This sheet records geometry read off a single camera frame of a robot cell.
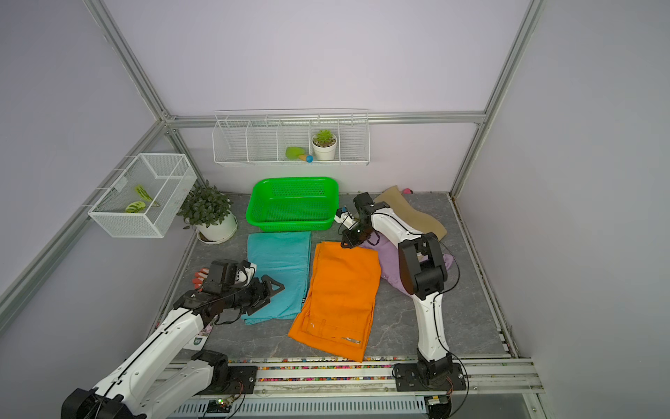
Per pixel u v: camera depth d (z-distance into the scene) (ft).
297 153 3.25
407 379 2.42
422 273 1.84
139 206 2.48
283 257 3.20
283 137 3.17
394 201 4.05
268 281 2.40
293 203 3.81
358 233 2.79
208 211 2.93
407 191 4.07
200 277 3.07
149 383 1.47
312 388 2.38
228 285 2.12
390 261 3.05
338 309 2.81
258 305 2.39
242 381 2.39
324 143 2.98
